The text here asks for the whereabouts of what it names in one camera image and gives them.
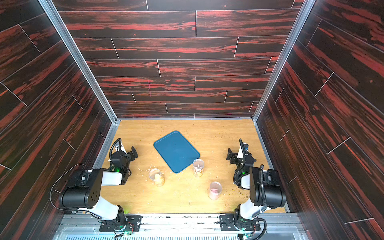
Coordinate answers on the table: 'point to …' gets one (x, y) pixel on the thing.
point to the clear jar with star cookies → (198, 164)
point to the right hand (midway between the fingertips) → (240, 149)
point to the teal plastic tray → (176, 150)
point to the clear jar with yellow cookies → (157, 177)
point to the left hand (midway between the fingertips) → (127, 148)
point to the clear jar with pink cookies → (215, 189)
